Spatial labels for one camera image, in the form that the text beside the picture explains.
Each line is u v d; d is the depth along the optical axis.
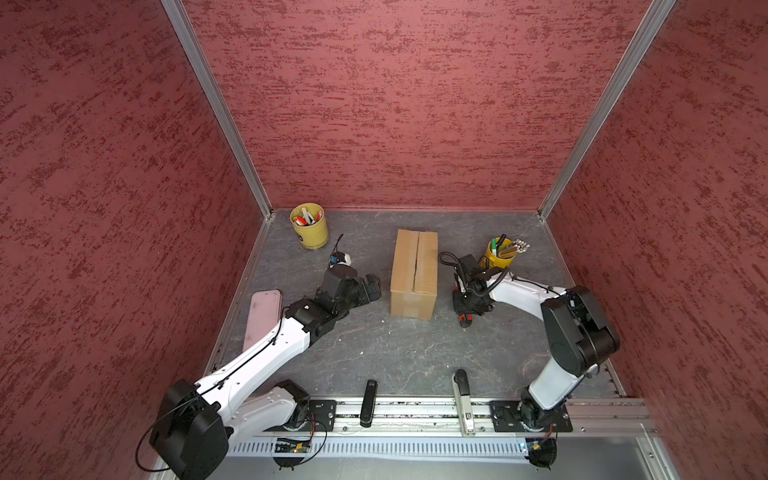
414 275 0.83
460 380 0.76
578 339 0.47
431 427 0.74
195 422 0.38
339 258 0.71
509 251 0.93
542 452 0.72
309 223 1.03
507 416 0.74
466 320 0.89
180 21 0.71
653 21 0.73
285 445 0.73
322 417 0.74
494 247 0.97
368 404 0.79
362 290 0.71
